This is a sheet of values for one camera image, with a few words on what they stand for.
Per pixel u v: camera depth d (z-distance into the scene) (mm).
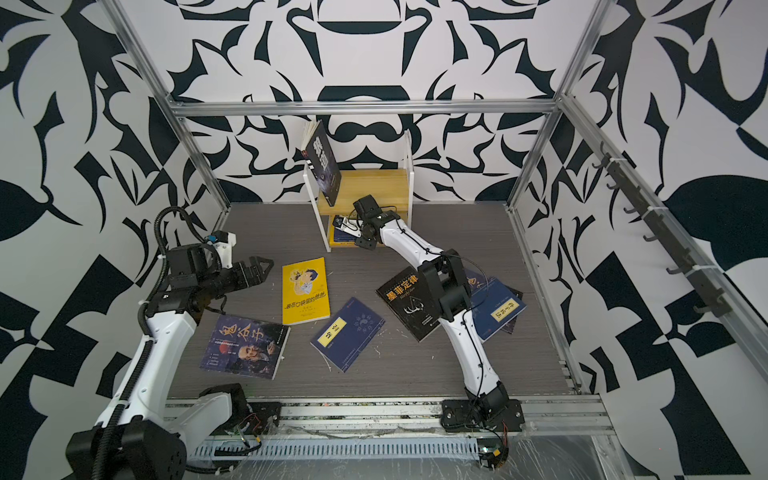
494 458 709
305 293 945
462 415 746
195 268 596
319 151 849
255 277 700
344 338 873
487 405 639
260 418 731
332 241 1020
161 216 565
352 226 892
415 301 936
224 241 702
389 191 995
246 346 849
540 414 760
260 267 714
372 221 774
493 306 914
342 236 909
